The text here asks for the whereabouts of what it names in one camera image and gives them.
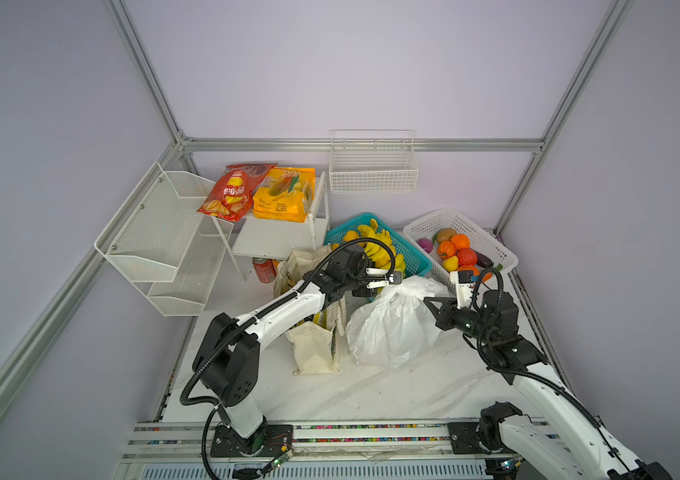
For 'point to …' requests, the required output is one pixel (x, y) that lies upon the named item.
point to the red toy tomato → (467, 256)
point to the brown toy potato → (445, 234)
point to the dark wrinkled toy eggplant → (483, 260)
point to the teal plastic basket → (415, 263)
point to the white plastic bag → (396, 327)
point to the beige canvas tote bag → (314, 343)
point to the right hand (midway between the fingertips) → (425, 299)
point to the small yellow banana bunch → (375, 251)
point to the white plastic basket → (481, 240)
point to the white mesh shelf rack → (171, 251)
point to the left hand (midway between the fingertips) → (375, 268)
